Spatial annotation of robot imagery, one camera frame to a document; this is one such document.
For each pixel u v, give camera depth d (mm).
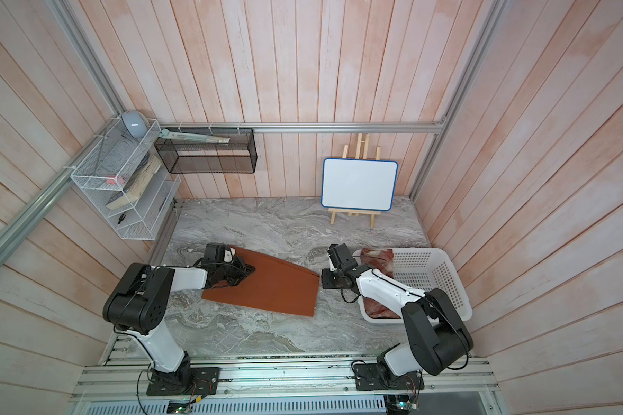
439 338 433
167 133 903
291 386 730
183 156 1032
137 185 797
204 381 731
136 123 832
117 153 835
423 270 955
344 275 684
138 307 484
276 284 929
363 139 960
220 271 803
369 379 730
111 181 729
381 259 856
